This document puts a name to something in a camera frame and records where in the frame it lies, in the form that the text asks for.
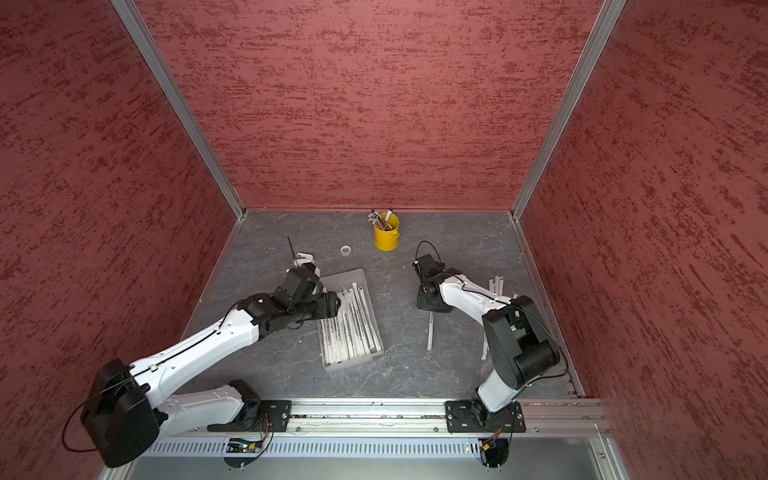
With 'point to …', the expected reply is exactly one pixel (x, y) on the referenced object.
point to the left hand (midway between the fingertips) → (327, 309)
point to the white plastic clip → (303, 258)
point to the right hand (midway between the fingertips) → (430, 307)
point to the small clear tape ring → (345, 253)
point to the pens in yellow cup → (376, 219)
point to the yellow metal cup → (388, 240)
